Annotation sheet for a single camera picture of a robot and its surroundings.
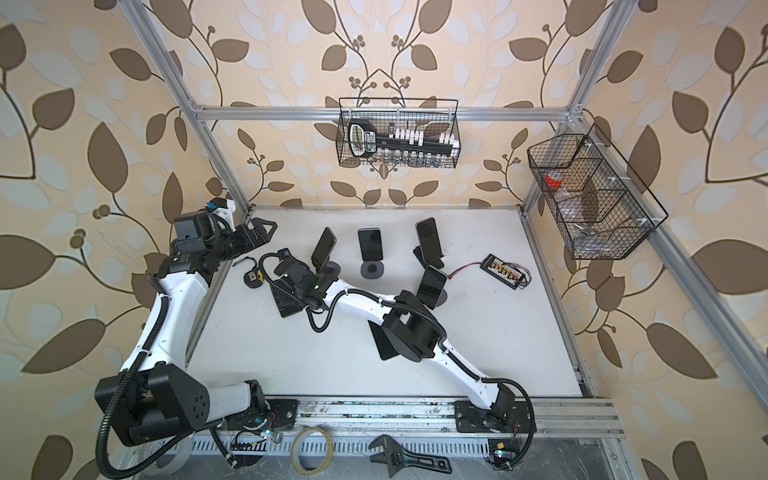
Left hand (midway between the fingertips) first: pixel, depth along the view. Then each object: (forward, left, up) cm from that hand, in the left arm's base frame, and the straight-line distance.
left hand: (263, 226), depth 77 cm
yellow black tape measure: (0, +12, -27) cm, 29 cm away
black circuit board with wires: (+4, -74, -26) cm, 78 cm away
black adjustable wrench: (-46, -36, -27) cm, 64 cm away
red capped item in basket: (+20, -81, +2) cm, 83 cm away
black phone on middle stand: (+8, -27, -15) cm, 32 cm away
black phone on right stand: (+12, -46, -18) cm, 50 cm away
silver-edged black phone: (-21, -32, -27) cm, 47 cm away
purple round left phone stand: (+5, -13, -28) cm, 31 cm away
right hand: (-6, -1, -20) cm, 21 cm away
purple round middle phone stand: (+6, -27, -28) cm, 39 cm away
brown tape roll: (-46, -13, -25) cm, 54 cm away
